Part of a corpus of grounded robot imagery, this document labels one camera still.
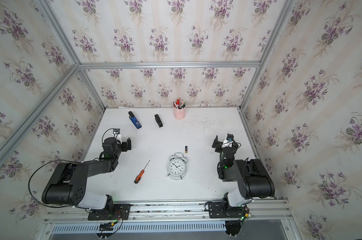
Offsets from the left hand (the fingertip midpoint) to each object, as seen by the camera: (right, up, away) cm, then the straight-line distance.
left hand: (122, 138), depth 93 cm
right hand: (+65, +1, -3) cm, 65 cm away
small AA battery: (+40, -8, +3) cm, 41 cm away
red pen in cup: (+36, +26, +16) cm, 47 cm away
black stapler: (+20, +12, +15) cm, 28 cm away
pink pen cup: (+36, +16, +18) cm, 43 cm away
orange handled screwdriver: (+13, -21, -9) cm, 26 cm away
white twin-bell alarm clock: (+35, -16, -9) cm, 39 cm away
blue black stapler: (+3, +11, +15) cm, 19 cm away
